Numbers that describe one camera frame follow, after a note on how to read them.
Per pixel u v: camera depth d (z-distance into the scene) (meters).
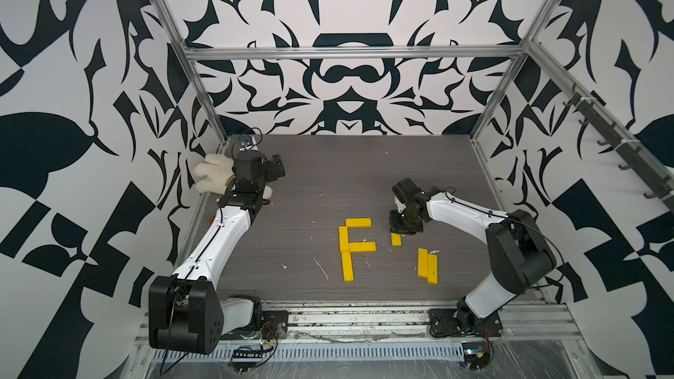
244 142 0.70
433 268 0.84
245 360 0.72
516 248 0.46
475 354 0.71
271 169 0.75
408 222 0.77
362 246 0.89
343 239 0.89
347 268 0.83
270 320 0.74
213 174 0.95
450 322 0.74
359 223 0.94
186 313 0.40
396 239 0.89
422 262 0.85
